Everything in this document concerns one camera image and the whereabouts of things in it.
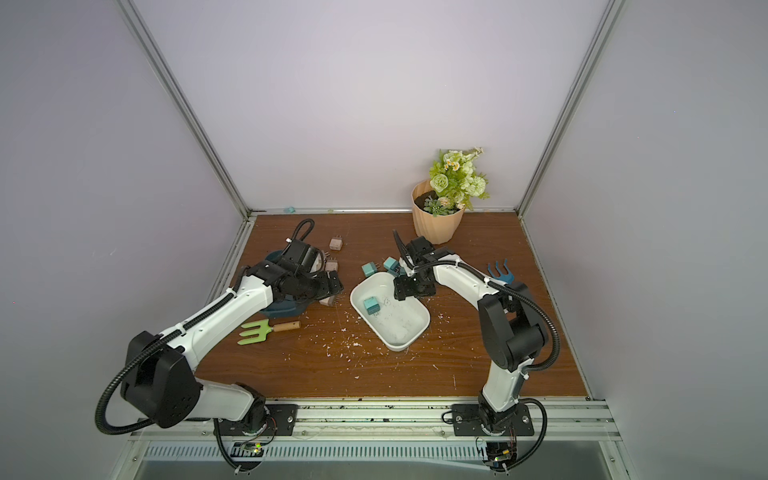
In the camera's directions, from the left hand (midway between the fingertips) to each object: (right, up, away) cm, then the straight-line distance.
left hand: (337, 289), depth 83 cm
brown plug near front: (-5, -5, +9) cm, 11 cm away
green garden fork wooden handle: (-23, -13, +4) cm, 26 cm away
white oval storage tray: (+18, -11, +7) cm, 22 cm away
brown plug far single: (-5, +13, +25) cm, 28 cm away
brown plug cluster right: (-5, +5, +17) cm, 19 cm away
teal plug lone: (+9, -7, +8) cm, 14 cm away
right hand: (+20, -2, +7) cm, 21 cm away
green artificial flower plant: (+36, +32, +9) cm, 49 cm away
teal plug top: (+16, +5, +17) cm, 24 cm away
